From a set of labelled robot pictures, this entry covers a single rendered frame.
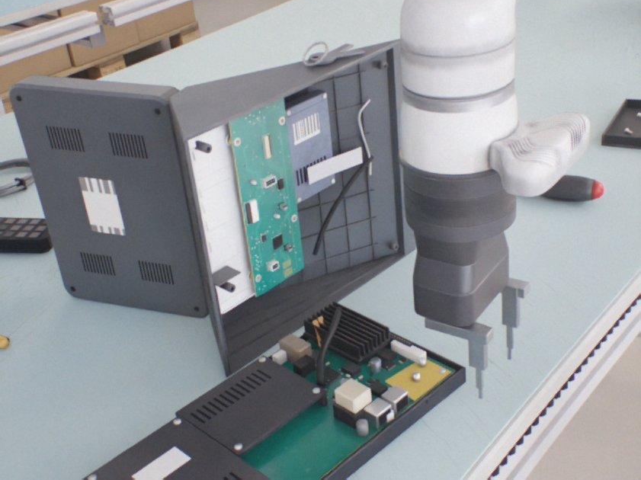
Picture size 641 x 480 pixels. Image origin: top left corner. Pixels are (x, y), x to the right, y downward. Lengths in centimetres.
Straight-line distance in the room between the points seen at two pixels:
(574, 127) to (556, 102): 61
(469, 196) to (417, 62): 9
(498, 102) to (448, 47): 5
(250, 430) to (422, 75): 27
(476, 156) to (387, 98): 24
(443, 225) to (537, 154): 8
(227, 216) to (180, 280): 11
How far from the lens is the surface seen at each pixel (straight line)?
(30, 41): 219
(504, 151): 57
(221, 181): 70
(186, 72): 145
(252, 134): 70
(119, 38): 463
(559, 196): 96
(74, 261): 87
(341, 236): 84
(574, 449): 217
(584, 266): 86
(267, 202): 73
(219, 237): 72
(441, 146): 58
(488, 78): 57
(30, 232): 100
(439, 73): 56
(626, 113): 117
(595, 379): 84
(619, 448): 219
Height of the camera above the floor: 145
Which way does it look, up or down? 29 degrees down
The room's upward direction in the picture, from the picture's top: 6 degrees counter-clockwise
